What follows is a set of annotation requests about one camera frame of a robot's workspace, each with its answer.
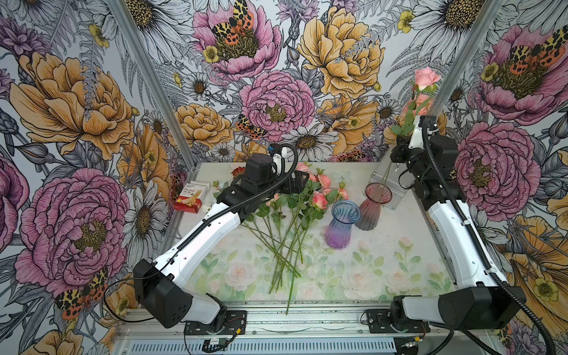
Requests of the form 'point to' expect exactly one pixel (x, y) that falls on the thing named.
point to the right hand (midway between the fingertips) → (395, 139)
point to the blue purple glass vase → (344, 214)
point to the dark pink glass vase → (376, 194)
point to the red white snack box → (190, 198)
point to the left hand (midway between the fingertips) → (296, 181)
